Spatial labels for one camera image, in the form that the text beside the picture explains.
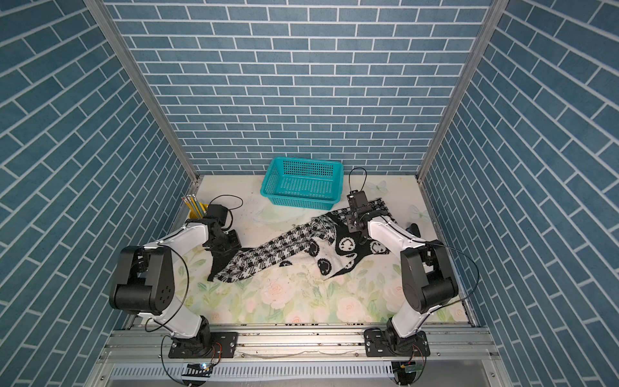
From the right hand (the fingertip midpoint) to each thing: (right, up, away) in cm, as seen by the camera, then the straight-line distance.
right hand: (360, 219), depth 95 cm
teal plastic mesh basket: (-24, +16, +25) cm, 38 cm away
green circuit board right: (+12, -42, -25) cm, 50 cm away
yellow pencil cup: (-66, +2, -1) cm, 66 cm away
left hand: (-47, -10, -2) cm, 48 cm away
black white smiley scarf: (-19, -11, -5) cm, 23 cm away
